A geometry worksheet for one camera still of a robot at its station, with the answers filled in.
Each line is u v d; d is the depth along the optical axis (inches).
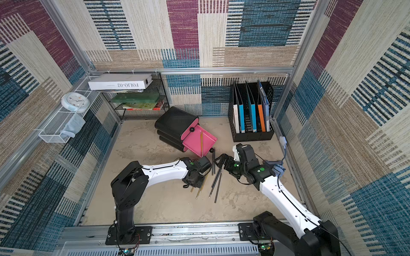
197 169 26.4
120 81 31.3
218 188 34.5
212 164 28.9
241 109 34.3
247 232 28.7
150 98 38.4
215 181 35.2
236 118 36.1
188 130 36.3
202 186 31.5
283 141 31.0
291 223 17.3
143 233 29.1
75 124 27.4
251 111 35.2
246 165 23.4
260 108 34.8
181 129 35.2
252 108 34.7
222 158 27.9
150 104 40.0
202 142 39.1
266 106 33.6
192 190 34.3
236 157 28.1
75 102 29.7
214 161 29.7
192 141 37.7
